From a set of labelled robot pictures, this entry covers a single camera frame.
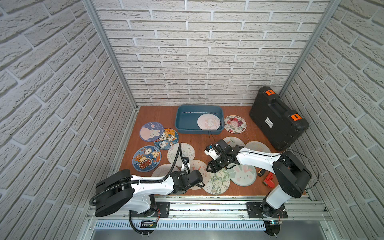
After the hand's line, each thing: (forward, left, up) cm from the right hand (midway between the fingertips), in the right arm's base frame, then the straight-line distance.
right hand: (211, 168), depth 86 cm
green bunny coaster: (-5, -19, -2) cm, 19 cm away
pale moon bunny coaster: (+14, -33, -2) cm, 36 cm away
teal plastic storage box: (+42, +14, -1) cm, 45 cm away
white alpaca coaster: (+18, -18, -2) cm, 26 cm away
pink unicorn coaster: (+36, -2, -1) cm, 37 cm away
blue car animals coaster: (+9, +41, -1) cm, 42 cm away
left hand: (-2, +11, 0) cm, 12 cm away
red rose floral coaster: (+33, -22, -2) cm, 40 cm away
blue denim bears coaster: (+25, +26, -1) cm, 36 cm away
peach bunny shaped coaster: (+2, +6, -1) cm, 6 cm away
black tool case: (+15, -41, +18) cm, 47 cm away
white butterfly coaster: (+12, +14, -1) cm, 19 cm away
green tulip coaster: (-8, -3, -2) cm, 9 cm away
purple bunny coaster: (+30, +40, 0) cm, 50 cm away
